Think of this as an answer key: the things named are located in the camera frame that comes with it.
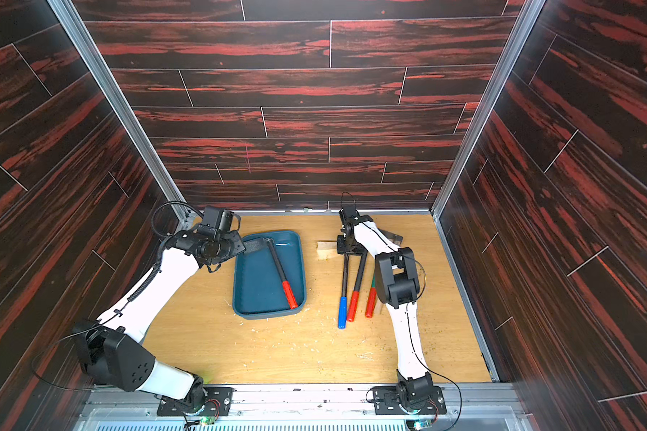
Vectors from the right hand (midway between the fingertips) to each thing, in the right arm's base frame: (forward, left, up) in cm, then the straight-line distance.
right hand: (352, 249), depth 107 cm
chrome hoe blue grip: (-23, +4, 0) cm, 23 cm away
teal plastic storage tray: (-19, +35, -1) cm, 40 cm away
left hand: (-15, +36, +20) cm, 44 cm away
